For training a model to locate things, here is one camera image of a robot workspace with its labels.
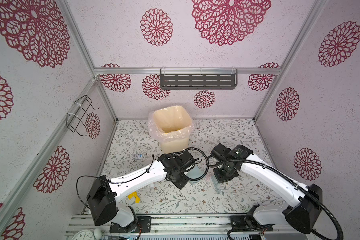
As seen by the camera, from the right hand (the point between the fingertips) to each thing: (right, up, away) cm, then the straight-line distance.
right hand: (218, 177), depth 75 cm
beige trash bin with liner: (-25, +27, +28) cm, 46 cm away
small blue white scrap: (-46, +7, +24) cm, 52 cm away
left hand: (-19, -4, +1) cm, 20 cm away
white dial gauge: (-63, -24, -7) cm, 68 cm away
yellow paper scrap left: (-44, -11, +7) cm, 47 cm away
